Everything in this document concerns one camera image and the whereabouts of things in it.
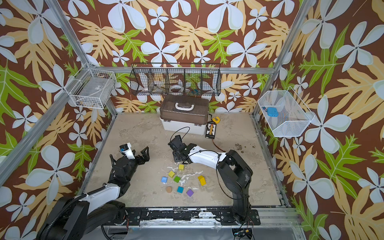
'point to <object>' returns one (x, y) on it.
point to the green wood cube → (176, 179)
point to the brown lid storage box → (185, 114)
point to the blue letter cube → (164, 179)
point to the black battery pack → (210, 130)
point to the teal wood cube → (180, 189)
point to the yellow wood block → (202, 180)
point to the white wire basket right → (294, 116)
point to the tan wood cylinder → (169, 189)
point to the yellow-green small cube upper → (181, 166)
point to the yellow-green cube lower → (171, 174)
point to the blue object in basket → (272, 111)
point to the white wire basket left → (93, 87)
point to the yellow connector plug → (216, 119)
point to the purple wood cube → (190, 192)
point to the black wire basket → (176, 79)
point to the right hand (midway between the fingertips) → (178, 154)
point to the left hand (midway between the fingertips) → (140, 147)
